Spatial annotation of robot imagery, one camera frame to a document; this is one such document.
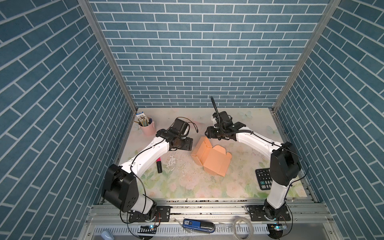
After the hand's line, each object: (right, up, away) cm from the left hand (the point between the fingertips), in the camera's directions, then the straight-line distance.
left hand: (190, 145), depth 84 cm
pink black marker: (-19, -13, +5) cm, 24 cm away
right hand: (+11, +6, +6) cm, 14 cm away
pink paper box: (+15, -12, +10) cm, 21 cm away
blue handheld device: (+5, -34, -17) cm, 38 cm away
